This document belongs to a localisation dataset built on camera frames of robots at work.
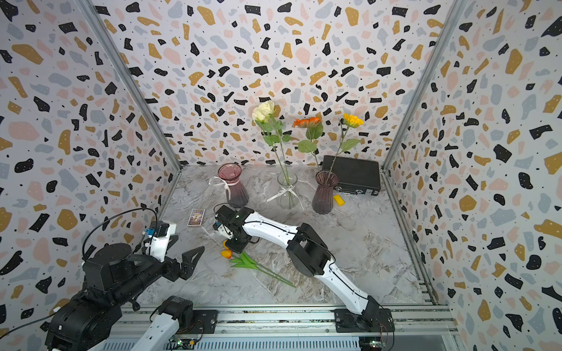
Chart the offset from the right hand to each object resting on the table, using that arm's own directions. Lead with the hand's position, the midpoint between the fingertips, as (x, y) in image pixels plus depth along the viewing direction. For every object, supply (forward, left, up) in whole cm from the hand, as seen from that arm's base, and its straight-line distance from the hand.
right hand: (235, 248), depth 89 cm
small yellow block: (+27, -45, -1) cm, 52 cm away
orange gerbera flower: (+34, -31, +33) cm, 57 cm away
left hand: (-12, +4, +28) cm, 31 cm away
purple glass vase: (+22, -37, +3) cm, 43 cm away
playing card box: (+13, +21, +1) cm, 25 cm away
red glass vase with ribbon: (+27, +4, +16) cm, 32 cm away
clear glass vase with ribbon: (+23, -21, +3) cm, 32 cm away
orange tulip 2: (-5, -5, -1) cm, 7 cm away
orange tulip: (-1, +4, -1) cm, 4 cm away
